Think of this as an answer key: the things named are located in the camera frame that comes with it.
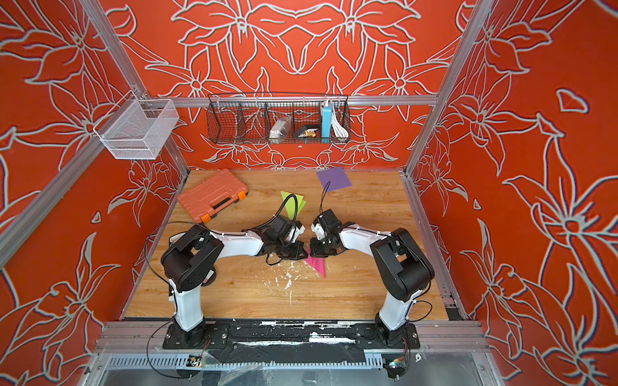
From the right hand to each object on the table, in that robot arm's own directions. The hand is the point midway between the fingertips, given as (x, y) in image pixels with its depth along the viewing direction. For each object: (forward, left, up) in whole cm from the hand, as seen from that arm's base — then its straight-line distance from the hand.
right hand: (306, 254), depth 90 cm
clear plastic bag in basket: (+38, +11, +30) cm, 49 cm away
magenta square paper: (-3, -4, -1) cm, 5 cm away
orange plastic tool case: (+26, +42, +4) cm, 50 cm away
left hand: (0, -1, -1) cm, 2 cm away
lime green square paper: (+9, +5, +19) cm, 22 cm away
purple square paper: (+42, -15, -2) cm, 45 cm away
